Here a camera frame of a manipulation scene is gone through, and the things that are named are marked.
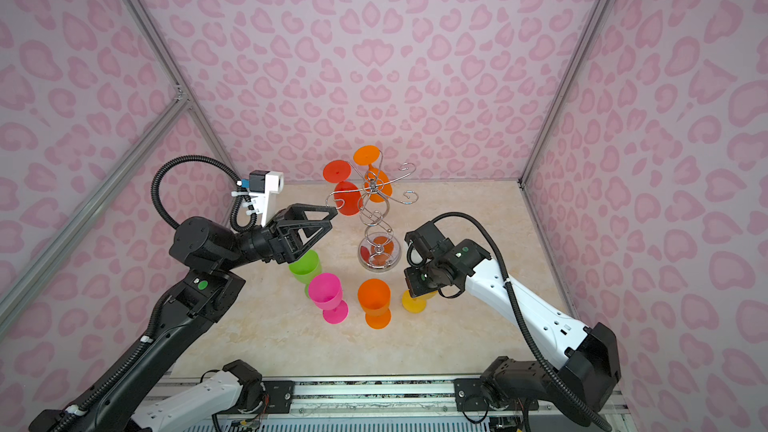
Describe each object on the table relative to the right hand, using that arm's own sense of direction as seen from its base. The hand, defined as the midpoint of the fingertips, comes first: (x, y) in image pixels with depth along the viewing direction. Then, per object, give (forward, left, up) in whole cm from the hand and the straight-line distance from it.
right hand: (411, 283), depth 75 cm
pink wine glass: (-1, +22, -5) cm, 23 cm away
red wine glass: (+22, +18, +8) cm, 30 cm away
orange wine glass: (-2, +10, -4) cm, 11 cm away
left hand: (-4, +14, +31) cm, 34 cm away
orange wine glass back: (+21, +9, +15) cm, 27 cm away
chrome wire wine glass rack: (+18, +10, -14) cm, 26 cm away
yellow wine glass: (+1, -2, -15) cm, 15 cm away
